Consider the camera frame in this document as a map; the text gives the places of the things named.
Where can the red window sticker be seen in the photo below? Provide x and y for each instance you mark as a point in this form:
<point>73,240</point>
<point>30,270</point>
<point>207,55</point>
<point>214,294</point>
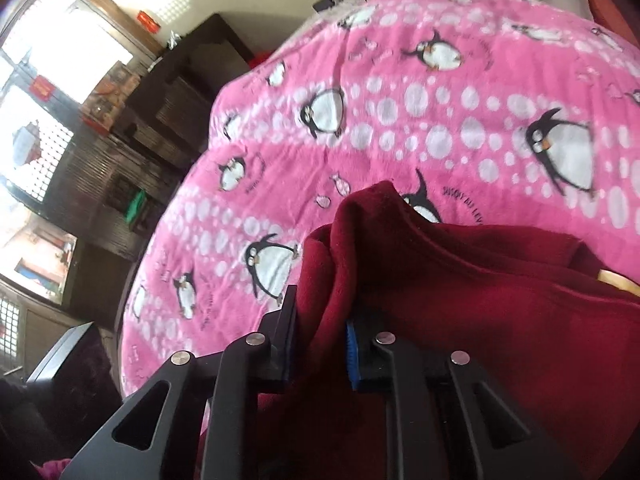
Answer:
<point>42,85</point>

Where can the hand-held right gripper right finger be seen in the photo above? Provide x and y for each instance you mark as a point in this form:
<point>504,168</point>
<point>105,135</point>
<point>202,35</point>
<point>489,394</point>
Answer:
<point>352,360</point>

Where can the dark chair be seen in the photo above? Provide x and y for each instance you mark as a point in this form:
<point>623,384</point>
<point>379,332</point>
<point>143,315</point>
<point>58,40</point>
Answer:
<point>70,375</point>

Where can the orange gift box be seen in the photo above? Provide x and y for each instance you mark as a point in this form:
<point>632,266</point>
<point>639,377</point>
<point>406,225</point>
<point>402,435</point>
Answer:
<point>107,97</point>

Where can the dark wooden cabinet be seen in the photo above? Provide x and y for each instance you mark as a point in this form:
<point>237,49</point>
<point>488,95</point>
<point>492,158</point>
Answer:
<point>165,110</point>

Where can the pink penguin print blanket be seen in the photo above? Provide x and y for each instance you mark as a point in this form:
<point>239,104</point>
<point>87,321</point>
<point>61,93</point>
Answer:
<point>400,135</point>

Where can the window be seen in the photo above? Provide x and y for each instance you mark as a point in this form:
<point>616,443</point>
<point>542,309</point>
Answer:
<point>45,145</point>

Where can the dark red fleece shirt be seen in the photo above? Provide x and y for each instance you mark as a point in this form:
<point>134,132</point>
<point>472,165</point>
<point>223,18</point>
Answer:
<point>475,310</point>

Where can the black charger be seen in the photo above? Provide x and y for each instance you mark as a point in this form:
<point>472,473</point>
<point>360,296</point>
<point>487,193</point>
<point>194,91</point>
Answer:
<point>322,4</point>

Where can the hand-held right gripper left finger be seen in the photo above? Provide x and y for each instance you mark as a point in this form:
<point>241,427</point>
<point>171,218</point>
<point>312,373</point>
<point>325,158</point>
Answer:
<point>285,340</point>

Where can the green cloth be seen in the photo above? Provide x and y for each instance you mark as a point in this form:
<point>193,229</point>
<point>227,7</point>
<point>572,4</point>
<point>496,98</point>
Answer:
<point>136,207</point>

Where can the red wall sticker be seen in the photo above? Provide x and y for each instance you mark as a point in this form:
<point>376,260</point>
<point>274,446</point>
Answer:
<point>148,21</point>

